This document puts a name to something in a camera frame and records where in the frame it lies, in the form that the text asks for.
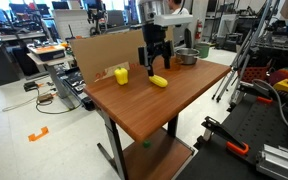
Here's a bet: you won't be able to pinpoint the grey cable hose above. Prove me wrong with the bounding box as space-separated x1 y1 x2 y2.
252 78 288 153

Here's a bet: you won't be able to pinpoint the aluminium extrusion bar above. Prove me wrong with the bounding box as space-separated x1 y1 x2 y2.
254 143 288 180

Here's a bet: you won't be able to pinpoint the brown cardboard sheet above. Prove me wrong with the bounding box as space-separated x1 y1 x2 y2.
69 25 176 85

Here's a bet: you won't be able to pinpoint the red fire extinguisher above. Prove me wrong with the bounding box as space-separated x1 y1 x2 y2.
194 19 204 41

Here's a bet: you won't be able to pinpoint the small orange clamp handle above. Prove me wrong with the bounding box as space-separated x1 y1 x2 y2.
256 96 274 105

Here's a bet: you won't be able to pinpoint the black clamp orange handle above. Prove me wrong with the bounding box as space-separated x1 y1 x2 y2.
193 115 251 157

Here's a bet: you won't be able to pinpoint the brown floor box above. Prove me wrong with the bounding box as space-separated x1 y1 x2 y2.
37 93 55 104

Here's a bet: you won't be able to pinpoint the metal rack legs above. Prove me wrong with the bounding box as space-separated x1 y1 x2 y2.
211 0 275 104

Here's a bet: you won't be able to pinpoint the orange plastic basket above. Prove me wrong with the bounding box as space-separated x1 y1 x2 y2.
240 65 270 84

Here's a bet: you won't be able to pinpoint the wooden table with shelf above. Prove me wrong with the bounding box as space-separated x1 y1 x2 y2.
83 58 232 180

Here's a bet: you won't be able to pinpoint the green waste bin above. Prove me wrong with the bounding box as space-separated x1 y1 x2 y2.
194 41 212 60

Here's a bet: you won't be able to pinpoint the computer monitor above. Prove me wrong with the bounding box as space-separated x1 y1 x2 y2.
129 0 140 23

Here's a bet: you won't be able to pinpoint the white tray on dark box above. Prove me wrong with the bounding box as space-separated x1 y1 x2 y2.
27 43 67 63

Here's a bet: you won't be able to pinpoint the orange translucent cup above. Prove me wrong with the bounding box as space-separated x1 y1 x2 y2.
169 56 183 72

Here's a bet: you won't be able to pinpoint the white pegboard panel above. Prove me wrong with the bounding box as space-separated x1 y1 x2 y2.
53 8 91 41

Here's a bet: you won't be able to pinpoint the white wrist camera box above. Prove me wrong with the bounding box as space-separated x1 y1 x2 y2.
153 14 194 28

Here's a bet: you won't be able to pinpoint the yellow corn cob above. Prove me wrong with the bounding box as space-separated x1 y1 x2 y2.
148 73 169 89

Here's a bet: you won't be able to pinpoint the silver metal pot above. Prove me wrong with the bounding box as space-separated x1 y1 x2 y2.
174 47 201 66

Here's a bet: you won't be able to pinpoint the black power adapter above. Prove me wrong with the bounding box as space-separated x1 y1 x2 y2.
23 80 40 93

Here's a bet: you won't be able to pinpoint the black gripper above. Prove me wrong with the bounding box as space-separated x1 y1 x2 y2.
137 23 176 78

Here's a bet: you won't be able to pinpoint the yellow bell pepper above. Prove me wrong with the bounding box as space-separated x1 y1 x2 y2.
113 66 130 86

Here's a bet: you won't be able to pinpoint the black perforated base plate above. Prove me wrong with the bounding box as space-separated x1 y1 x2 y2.
175 93 288 180

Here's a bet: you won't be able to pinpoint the white desk grey legs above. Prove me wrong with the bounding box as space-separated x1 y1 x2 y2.
26 52 77 111

